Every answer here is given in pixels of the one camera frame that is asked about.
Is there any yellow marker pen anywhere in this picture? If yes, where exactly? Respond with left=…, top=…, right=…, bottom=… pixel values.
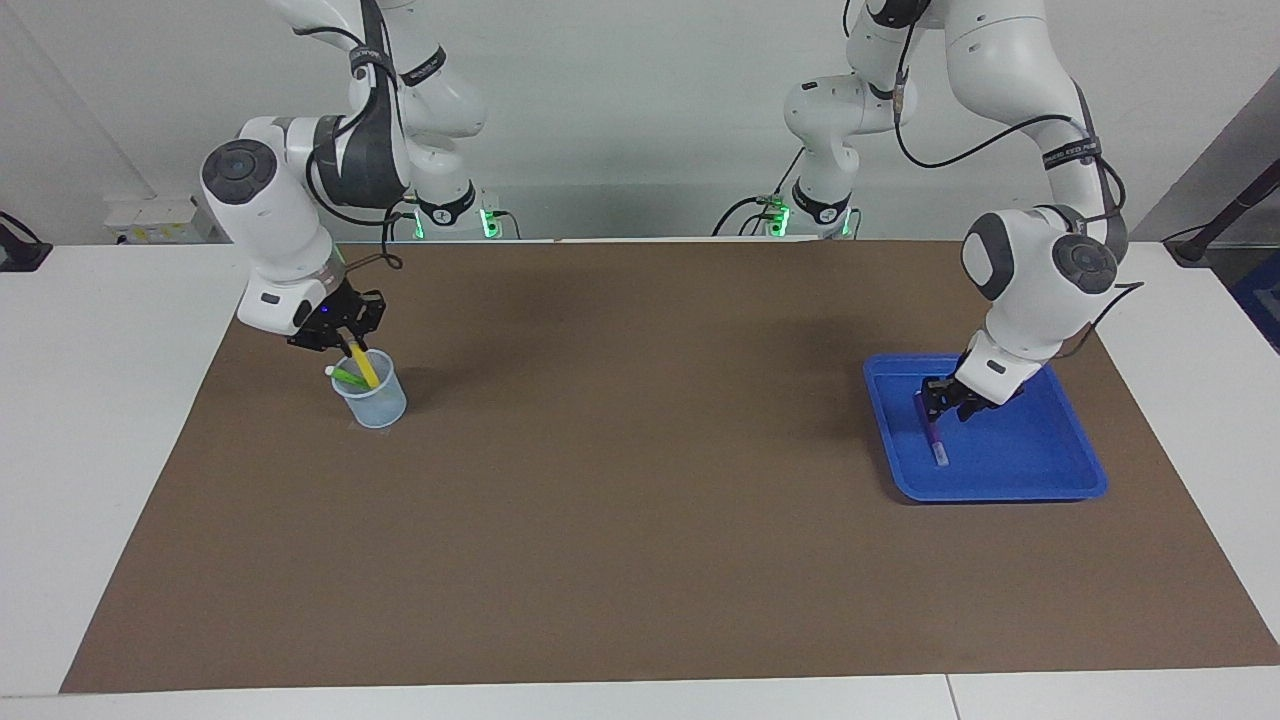
left=345, top=340, right=382, bottom=391

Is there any purple marker pen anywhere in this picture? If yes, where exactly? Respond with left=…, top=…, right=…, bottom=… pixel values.
left=912, top=390, right=951, bottom=468

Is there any blue plastic tray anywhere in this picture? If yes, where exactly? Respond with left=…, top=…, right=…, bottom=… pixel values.
left=862, top=352, right=1109, bottom=503

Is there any clear plastic cup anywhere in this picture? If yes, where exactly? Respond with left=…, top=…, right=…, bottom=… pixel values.
left=331, top=348, right=408, bottom=430

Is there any black stand pole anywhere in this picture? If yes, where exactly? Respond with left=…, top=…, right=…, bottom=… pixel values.
left=1165, top=158, right=1280, bottom=267

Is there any blue crate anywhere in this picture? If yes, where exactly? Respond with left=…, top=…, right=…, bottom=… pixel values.
left=1228, top=250, right=1280, bottom=353

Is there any brown table mat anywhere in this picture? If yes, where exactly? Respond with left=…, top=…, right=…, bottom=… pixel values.
left=60, top=238, right=1280, bottom=694

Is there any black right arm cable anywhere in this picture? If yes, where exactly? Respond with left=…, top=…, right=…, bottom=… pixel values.
left=298, top=0, right=406, bottom=273

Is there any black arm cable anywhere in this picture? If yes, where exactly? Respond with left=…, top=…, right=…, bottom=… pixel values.
left=298, top=0, right=406, bottom=273
left=893, top=60, right=1147, bottom=363

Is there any black right base cable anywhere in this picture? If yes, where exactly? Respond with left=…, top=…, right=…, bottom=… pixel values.
left=383, top=195, right=521, bottom=241

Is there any black base cable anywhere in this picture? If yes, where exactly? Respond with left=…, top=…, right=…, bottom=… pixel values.
left=383, top=195, right=521, bottom=241
left=712, top=150, right=806, bottom=238

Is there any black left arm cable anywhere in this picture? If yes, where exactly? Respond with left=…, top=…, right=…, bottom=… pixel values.
left=893, top=60, right=1147, bottom=363

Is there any black left base cable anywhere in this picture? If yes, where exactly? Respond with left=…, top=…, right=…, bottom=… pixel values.
left=712, top=150, right=806, bottom=238

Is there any black clamp mount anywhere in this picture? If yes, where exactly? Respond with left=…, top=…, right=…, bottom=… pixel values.
left=0, top=210, right=53, bottom=273

